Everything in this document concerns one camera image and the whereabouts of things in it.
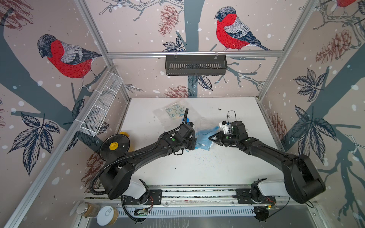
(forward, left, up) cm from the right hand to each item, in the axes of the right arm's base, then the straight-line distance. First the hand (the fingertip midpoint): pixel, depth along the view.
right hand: (210, 136), depth 84 cm
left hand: (-3, +8, 0) cm, 8 cm away
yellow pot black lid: (-9, +55, +2) cm, 55 cm away
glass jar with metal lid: (-38, +57, -2) cm, 69 cm away
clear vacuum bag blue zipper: (+14, +28, -9) cm, 33 cm away
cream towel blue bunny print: (+28, +25, -9) cm, 38 cm away
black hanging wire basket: (+50, +9, +18) cm, 54 cm away
